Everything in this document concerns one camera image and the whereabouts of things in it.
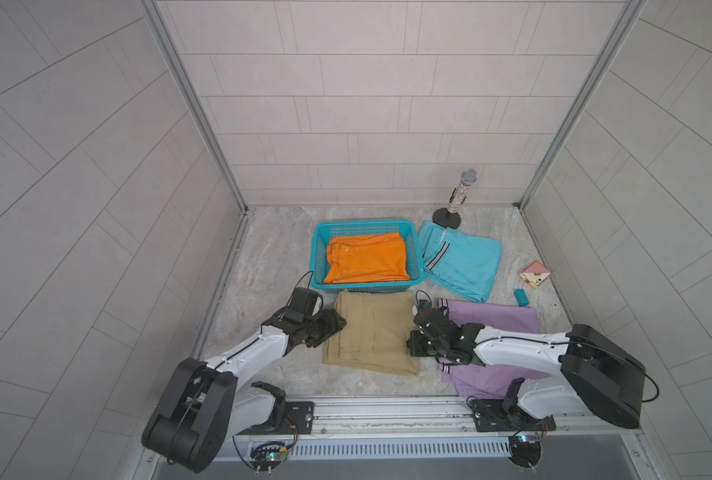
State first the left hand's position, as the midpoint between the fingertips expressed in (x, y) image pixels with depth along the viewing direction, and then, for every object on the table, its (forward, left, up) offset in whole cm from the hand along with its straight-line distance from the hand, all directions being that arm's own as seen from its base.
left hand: (345, 324), depth 86 cm
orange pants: (+21, -6, +3) cm, 22 cm away
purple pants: (-15, -33, +2) cm, 37 cm away
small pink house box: (+16, -61, +2) cm, 63 cm away
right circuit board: (-30, -44, -1) cm, 53 cm away
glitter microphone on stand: (+41, -37, +2) cm, 56 cm away
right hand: (-6, -17, -2) cm, 19 cm away
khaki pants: (-5, -9, +3) cm, 11 cm away
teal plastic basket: (+37, +10, -2) cm, 38 cm away
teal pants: (+20, -38, +3) cm, 43 cm away
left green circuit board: (-31, +15, +1) cm, 34 cm away
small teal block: (+8, -54, +2) cm, 55 cm away
